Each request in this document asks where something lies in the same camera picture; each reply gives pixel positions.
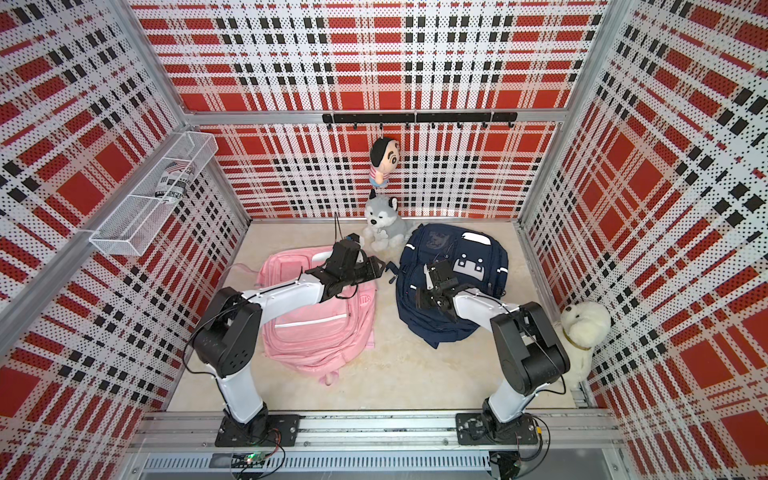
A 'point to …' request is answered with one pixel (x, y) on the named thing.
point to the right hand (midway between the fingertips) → (427, 296)
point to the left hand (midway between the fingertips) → (385, 265)
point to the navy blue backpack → (479, 258)
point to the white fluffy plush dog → (584, 325)
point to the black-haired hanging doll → (384, 158)
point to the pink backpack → (329, 340)
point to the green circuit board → (252, 460)
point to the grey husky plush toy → (386, 230)
